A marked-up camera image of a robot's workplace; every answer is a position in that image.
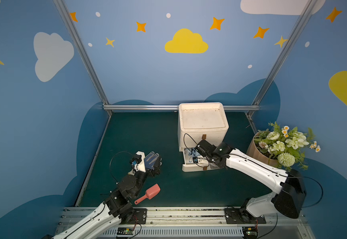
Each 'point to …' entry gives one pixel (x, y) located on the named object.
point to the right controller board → (250, 232)
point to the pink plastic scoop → (149, 193)
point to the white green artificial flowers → (283, 145)
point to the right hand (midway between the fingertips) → (218, 151)
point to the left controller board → (125, 231)
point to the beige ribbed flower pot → (253, 151)
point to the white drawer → (203, 164)
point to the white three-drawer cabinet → (197, 121)
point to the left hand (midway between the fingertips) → (151, 153)
